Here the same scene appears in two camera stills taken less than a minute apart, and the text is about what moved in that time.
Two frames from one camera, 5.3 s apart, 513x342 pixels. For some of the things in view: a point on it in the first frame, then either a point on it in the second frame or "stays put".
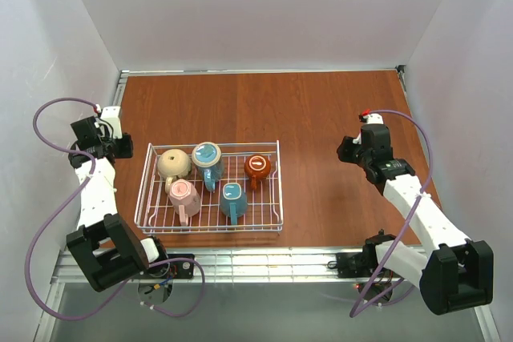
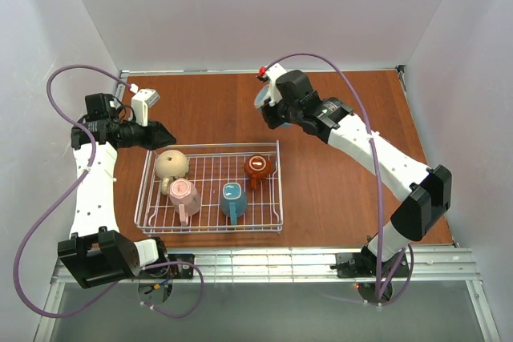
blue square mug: [233, 201] stays put
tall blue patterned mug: [207, 156] to [263, 94]
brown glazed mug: [256, 166] stays put
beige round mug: [173, 163] stays put
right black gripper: [345, 150] to [271, 114]
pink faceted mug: [185, 199] stays put
